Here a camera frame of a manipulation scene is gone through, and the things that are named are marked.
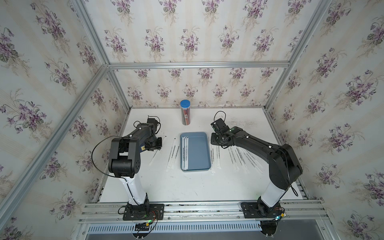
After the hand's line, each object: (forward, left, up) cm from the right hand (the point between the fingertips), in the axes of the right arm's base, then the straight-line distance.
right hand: (215, 140), depth 91 cm
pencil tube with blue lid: (+19, +19, +5) cm, 28 cm away
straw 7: (-7, -2, -8) cm, 11 cm away
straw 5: (-5, +18, -7) cm, 20 cm away
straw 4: (-5, +20, -7) cm, 22 cm away
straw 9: (-9, -16, -8) cm, 20 cm away
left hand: (-3, +37, -7) cm, 37 cm away
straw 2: (-11, +29, -8) cm, 32 cm away
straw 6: (-8, +1, -9) cm, 12 cm away
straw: (-7, +39, -8) cm, 40 cm away
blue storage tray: (-5, +10, -7) cm, 13 cm away
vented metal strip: (-43, +4, -9) cm, 44 cm away
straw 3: (-8, +25, -8) cm, 28 cm away
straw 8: (-9, -12, -8) cm, 17 cm away
